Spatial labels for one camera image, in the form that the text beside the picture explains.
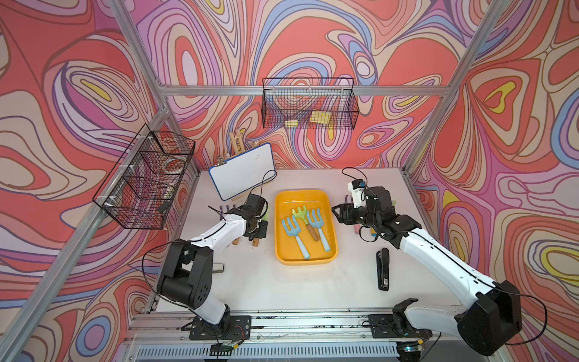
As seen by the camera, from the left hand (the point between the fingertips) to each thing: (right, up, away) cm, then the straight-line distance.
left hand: (260, 231), depth 91 cm
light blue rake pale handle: (+24, +3, +7) cm, 25 cm away
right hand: (+30, +8, -11) cm, 33 cm away
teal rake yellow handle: (+35, +5, -32) cm, 48 cm away
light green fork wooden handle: (-10, -4, 0) cm, 11 cm away
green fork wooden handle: (-1, -4, -3) cm, 5 cm away
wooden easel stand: (-9, +35, 0) cm, 36 cm away
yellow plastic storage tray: (+11, -8, -2) cm, 14 cm away
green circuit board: (-10, -33, -21) cm, 41 cm away
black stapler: (+47, -13, -8) cm, 49 cm away
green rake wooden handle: (+18, +6, +10) cm, 21 cm away
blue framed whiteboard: (-10, +24, +1) cm, 25 cm away
